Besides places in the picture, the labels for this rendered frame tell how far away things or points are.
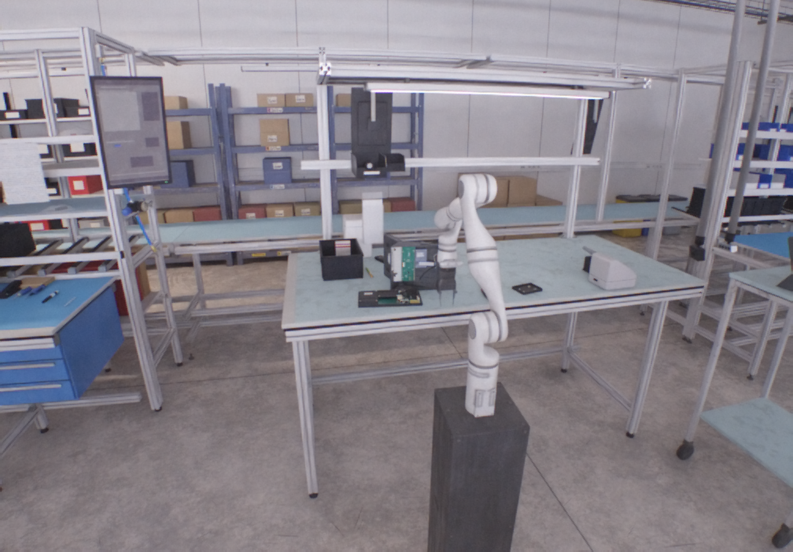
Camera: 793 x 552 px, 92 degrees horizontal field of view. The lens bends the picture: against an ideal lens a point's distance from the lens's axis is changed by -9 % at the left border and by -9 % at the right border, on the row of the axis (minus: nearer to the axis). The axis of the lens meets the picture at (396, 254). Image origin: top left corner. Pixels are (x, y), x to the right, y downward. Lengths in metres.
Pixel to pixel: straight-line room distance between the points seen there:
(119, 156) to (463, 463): 1.94
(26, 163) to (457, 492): 2.49
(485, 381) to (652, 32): 7.06
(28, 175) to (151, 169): 0.69
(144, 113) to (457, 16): 4.74
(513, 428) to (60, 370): 1.88
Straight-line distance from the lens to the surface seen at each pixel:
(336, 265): 1.98
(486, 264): 1.24
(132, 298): 2.72
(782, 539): 2.59
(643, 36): 7.77
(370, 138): 3.54
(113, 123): 2.26
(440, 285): 1.65
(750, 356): 3.84
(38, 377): 2.36
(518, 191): 5.44
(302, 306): 1.75
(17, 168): 2.76
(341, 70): 1.91
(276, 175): 5.31
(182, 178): 5.53
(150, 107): 2.26
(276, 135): 5.29
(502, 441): 1.38
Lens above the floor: 1.71
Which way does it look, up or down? 18 degrees down
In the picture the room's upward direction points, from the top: straight up
